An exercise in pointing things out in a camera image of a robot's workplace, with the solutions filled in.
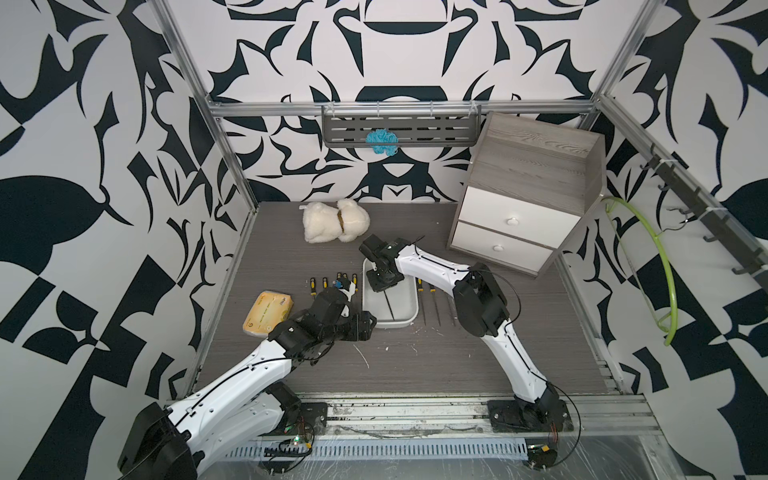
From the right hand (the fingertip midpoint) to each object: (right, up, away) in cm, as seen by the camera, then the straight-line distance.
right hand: (379, 279), depth 99 cm
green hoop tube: (+68, +7, -29) cm, 74 cm away
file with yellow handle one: (+3, -7, -5) cm, 9 cm away
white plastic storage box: (+5, -8, -6) cm, 11 cm away
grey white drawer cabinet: (+40, +26, -17) cm, 51 cm away
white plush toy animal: (-18, +18, +2) cm, 26 cm away
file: (-13, 0, +1) cm, 13 cm away
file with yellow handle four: (-7, +3, -26) cm, 28 cm away
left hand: (-4, -7, -18) cm, 20 cm away
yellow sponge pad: (-32, -7, -9) cm, 34 cm away
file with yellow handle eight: (-21, -2, -2) cm, 21 cm away
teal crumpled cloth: (+1, +44, -9) cm, 44 cm away
